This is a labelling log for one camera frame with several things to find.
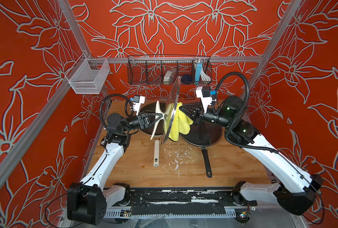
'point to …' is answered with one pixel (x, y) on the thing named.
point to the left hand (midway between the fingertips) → (161, 117)
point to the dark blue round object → (187, 79)
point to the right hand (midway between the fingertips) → (177, 108)
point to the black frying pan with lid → (204, 135)
